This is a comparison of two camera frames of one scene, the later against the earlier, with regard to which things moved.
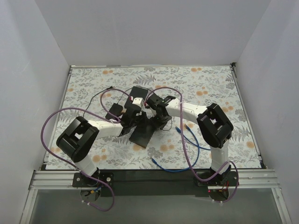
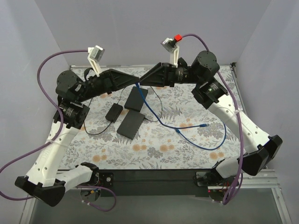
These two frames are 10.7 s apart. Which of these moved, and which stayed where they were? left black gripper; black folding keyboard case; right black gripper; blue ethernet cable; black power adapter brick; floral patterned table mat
Moved: blue ethernet cable; right black gripper; black folding keyboard case; left black gripper
Stayed: black power adapter brick; floral patterned table mat
